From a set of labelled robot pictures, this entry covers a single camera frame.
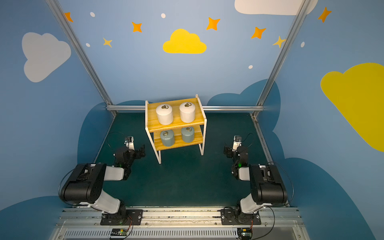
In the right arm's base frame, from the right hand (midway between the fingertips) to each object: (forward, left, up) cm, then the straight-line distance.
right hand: (235, 142), depth 95 cm
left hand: (-5, +64, 0) cm, 64 cm away
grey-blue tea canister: (-9, +40, +16) cm, 44 cm away
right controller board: (-47, -1, -11) cm, 48 cm away
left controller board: (-51, +60, -8) cm, 79 cm away
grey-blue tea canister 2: (-6, +30, +15) cm, 34 cm away
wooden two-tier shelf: (-8, +35, +25) cm, 44 cm away
